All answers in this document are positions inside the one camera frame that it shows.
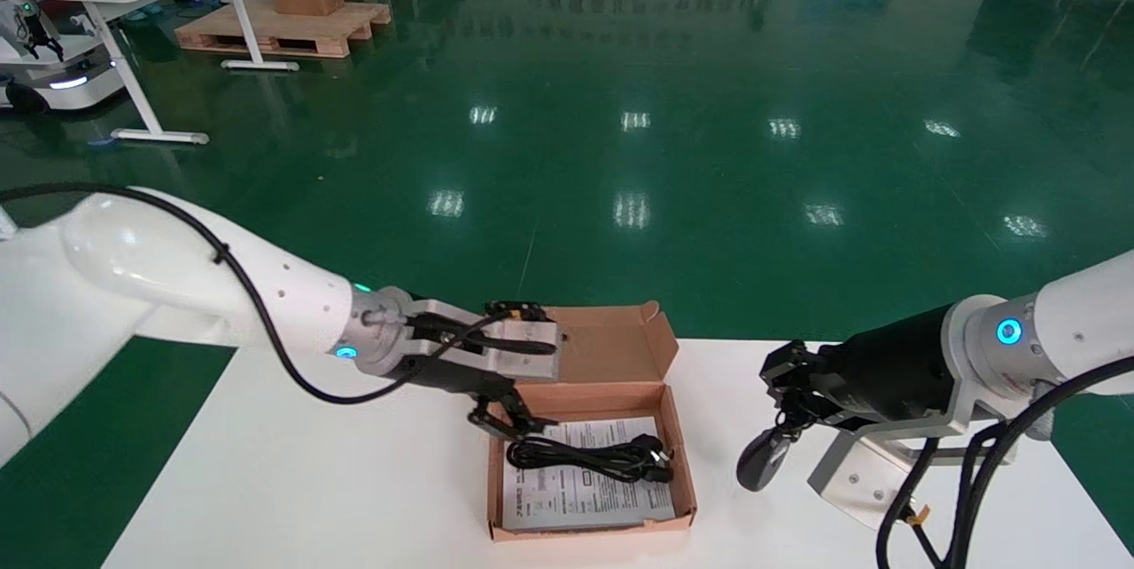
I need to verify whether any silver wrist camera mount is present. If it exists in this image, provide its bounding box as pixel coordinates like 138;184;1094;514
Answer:
402;300;569;385
807;395;1021;531

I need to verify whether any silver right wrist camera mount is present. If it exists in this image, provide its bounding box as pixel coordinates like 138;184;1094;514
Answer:
807;395;1021;531

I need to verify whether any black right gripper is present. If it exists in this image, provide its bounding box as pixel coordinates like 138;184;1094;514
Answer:
759;307;958;439

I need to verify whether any white printed instruction sheet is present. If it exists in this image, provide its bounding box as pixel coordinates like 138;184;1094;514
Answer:
501;414;678;534

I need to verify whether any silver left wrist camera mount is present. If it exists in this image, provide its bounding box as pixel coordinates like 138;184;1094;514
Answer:
402;300;569;385

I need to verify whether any black power cord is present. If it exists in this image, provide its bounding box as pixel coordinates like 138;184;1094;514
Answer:
506;433;676;485

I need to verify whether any wooden pallet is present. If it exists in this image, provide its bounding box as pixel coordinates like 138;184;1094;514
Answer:
175;0;392;60

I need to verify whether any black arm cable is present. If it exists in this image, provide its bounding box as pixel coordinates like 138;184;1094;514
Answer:
874;355;1134;569
0;183;559;407

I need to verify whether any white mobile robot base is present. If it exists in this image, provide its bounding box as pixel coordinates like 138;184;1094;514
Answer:
0;0;126;114

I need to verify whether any brown cardboard storage box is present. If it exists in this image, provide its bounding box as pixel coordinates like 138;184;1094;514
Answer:
485;300;699;544

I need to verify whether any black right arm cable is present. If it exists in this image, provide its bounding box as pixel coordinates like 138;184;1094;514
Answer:
874;355;1134;569

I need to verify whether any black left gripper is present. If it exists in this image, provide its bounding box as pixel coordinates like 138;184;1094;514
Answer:
388;355;559;440

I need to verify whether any black wired computer mouse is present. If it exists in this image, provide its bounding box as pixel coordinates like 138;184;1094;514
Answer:
736;425;796;493

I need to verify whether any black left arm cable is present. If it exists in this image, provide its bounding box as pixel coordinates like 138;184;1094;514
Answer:
0;183;559;407

